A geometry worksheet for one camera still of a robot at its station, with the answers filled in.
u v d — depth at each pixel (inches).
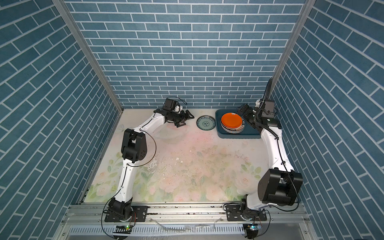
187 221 28.9
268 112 23.9
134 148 24.5
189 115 37.1
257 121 23.0
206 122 44.2
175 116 35.5
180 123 37.9
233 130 41.2
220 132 39.3
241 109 29.0
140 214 28.8
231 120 42.6
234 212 29.0
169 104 33.3
